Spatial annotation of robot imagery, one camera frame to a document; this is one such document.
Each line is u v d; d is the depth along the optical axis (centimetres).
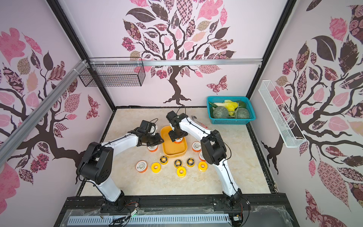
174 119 71
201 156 89
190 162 89
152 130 80
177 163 88
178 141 92
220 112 100
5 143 50
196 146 95
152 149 93
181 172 84
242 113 101
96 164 48
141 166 87
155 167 86
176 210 73
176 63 95
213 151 56
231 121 103
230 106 110
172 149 90
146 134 80
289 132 65
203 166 87
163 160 90
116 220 73
